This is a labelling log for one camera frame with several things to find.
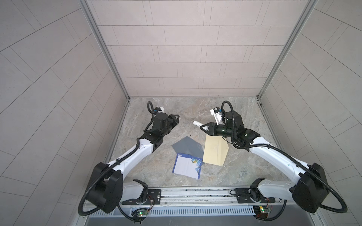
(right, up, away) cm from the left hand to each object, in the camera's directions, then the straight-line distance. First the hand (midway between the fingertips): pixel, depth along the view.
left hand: (182, 114), depth 81 cm
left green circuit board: (-19, -45, -16) cm, 51 cm away
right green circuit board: (+39, -47, -13) cm, 63 cm away
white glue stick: (+8, -5, -7) cm, 12 cm away
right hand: (+10, -7, -8) cm, 15 cm away
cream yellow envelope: (+21, -23, +7) cm, 32 cm away
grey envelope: (+3, -21, +9) cm, 23 cm away
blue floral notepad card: (+3, -30, 0) cm, 30 cm away
